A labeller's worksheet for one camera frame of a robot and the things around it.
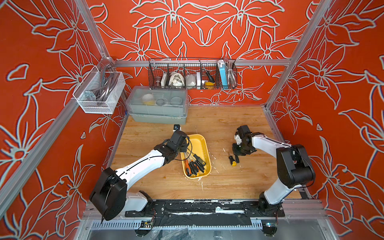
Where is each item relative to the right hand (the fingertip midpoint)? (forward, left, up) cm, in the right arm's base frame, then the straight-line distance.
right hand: (232, 152), depth 93 cm
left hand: (+1, +31, +12) cm, 33 cm away
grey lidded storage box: (+26, +45, +15) cm, 54 cm away
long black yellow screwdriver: (-12, +20, +2) cm, 24 cm away
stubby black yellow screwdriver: (-8, +1, +2) cm, 8 cm away
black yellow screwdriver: (-8, +22, +4) cm, 23 cm away
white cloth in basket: (+32, +36, +32) cm, 58 cm away
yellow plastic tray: (+2, +22, +3) cm, 22 cm away
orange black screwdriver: (-12, +28, +4) cm, 31 cm away
